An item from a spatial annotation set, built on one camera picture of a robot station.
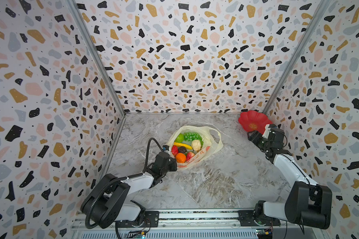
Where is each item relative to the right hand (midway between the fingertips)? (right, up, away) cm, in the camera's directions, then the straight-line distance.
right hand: (252, 134), depth 88 cm
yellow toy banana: (-41, -8, +11) cm, 43 cm away
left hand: (-44, -16, +2) cm, 46 cm away
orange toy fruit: (-42, -14, +3) cm, 45 cm away
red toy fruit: (-46, -10, +7) cm, 48 cm away
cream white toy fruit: (-33, -7, +8) cm, 34 cm away
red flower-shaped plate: (+13, +9, +30) cm, 34 cm away
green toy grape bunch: (-36, -2, +15) cm, 39 cm away
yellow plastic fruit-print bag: (-22, -7, +10) cm, 25 cm away
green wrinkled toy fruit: (-44, -3, +12) cm, 45 cm away
